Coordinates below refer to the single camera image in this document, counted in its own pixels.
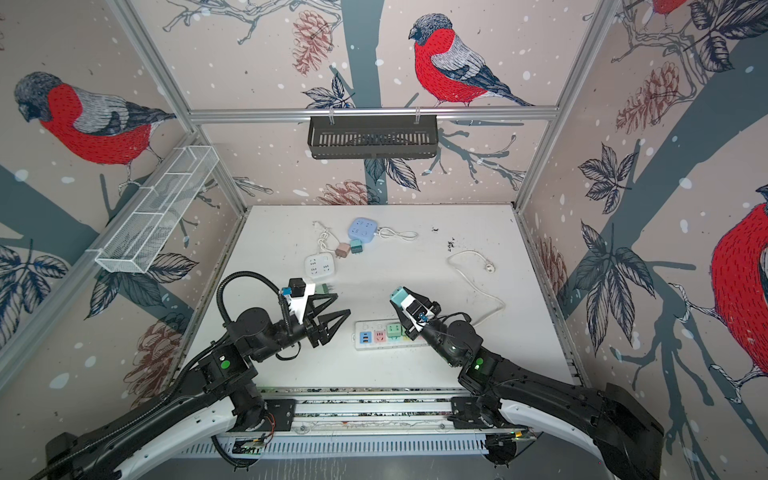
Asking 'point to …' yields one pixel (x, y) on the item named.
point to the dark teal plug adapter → (356, 246)
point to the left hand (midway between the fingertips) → (340, 307)
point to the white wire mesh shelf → (140, 238)
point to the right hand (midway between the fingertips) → (398, 297)
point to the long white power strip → (378, 334)
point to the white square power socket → (319, 265)
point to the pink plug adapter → (342, 250)
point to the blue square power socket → (362, 229)
